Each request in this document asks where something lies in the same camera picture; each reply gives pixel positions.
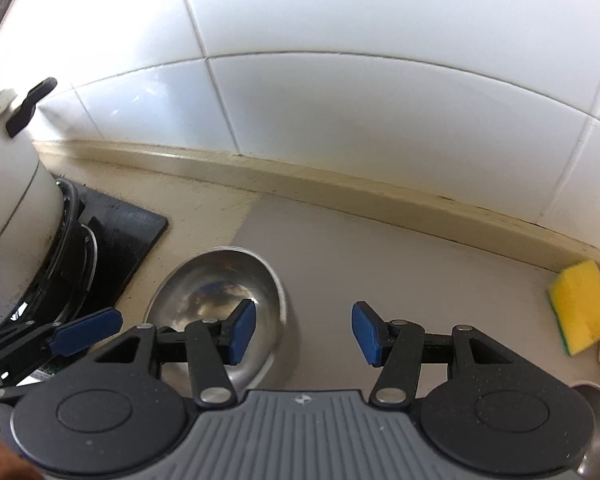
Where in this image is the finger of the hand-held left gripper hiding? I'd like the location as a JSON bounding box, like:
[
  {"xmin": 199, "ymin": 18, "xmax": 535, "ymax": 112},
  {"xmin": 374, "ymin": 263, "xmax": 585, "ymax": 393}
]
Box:
[{"xmin": 0, "ymin": 308, "xmax": 123, "ymax": 403}]

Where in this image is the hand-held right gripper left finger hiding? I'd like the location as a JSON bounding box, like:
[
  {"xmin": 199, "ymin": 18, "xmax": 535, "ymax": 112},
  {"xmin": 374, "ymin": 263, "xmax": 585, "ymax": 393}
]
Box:
[{"xmin": 94, "ymin": 298, "xmax": 257, "ymax": 409}]

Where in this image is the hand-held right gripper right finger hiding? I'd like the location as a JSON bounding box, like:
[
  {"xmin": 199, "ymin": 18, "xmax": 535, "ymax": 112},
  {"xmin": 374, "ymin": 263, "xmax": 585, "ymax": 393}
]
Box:
[{"xmin": 351, "ymin": 301, "xmax": 514, "ymax": 408}]

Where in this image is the person's left forearm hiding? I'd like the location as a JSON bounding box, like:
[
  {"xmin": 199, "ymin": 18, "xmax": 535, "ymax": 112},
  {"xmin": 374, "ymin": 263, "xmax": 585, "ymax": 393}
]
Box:
[{"xmin": 0, "ymin": 421, "xmax": 43, "ymax": 480}]

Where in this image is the grey counter mat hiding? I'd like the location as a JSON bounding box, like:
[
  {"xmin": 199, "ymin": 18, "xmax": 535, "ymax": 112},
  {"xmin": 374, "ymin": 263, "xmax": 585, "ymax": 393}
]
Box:
[{"xmin": 232, "ymin": 192, "xmax": 600, "ymax": 396}]

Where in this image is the black glass gas stove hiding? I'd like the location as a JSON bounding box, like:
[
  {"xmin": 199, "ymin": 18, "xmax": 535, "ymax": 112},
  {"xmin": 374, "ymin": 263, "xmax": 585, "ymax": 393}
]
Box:
[{"xmin": 55, "ymin": 180, "xmax": 169, "ymax": 313}]

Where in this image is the large aluminium pot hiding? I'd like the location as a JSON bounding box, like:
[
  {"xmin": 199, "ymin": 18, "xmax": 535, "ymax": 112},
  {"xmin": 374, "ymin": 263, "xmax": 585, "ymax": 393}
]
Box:
[{"xmin": 0, "ymin": 76, "xmax": 63, "ymax": 333}]

